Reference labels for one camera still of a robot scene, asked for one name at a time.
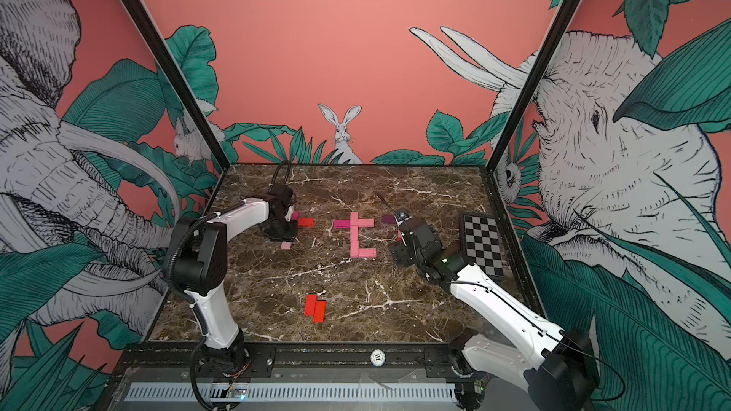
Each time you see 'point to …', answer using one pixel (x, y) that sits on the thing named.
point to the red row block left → (320, 311)
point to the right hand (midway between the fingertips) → (408, 233)
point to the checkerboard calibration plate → (481, 244)
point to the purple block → (388, 219)
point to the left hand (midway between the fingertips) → (292, 233)
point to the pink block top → (365, 223)
